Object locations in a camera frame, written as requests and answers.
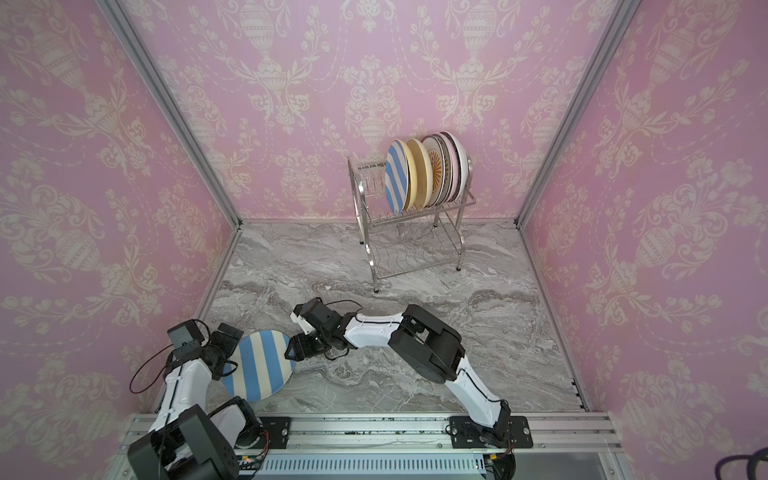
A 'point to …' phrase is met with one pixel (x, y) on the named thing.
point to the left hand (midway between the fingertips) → (231, 340)
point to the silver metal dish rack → (414, 240)
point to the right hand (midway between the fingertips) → (293, 354)
